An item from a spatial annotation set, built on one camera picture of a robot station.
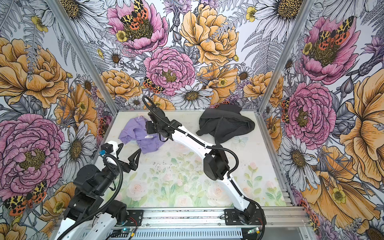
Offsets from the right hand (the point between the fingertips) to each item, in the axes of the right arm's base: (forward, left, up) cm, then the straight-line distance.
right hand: (150, 129), depth 86 cm
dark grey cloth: (+15, -46, -13) cm, 50 cm away
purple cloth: (+8, +14, -10) cm, 19 cm away
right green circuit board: (-47, -53, -20) cm, 73 cm away
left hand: (-19, +3, +8) cm, 21 cm away
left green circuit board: (-45, +8, -19) cm, 50 cm away
